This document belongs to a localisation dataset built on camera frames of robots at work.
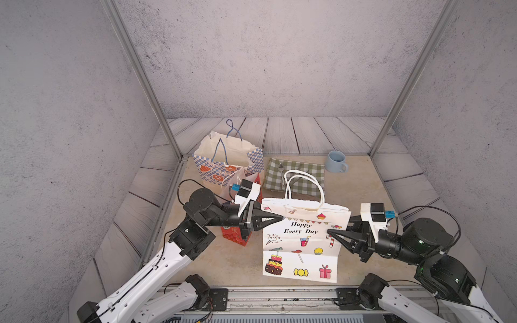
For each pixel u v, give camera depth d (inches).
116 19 28.2
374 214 16.6
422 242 15.4
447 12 27.9
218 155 32.6
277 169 45.0
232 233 33.8
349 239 18.7
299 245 21.5
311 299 29.2
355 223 19.8
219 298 28.7
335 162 42.8
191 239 18.6
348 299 28.7
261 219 20.6
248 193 17.7
